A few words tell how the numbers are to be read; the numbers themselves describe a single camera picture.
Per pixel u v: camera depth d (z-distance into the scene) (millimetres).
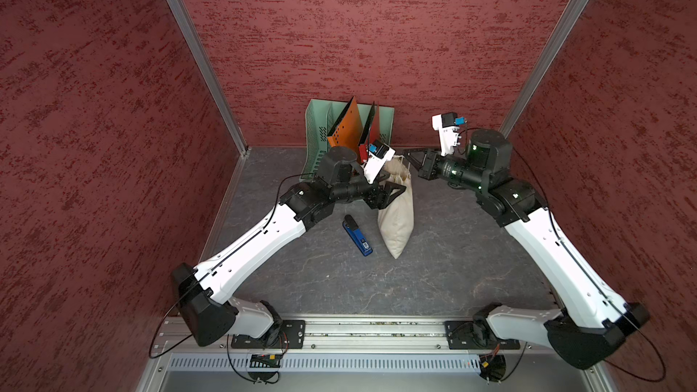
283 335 729
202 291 387
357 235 903
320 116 1027
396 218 793
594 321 374
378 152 550
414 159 620
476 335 660
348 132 870
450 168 535
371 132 864
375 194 585
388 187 570
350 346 731
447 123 549
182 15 792
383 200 579
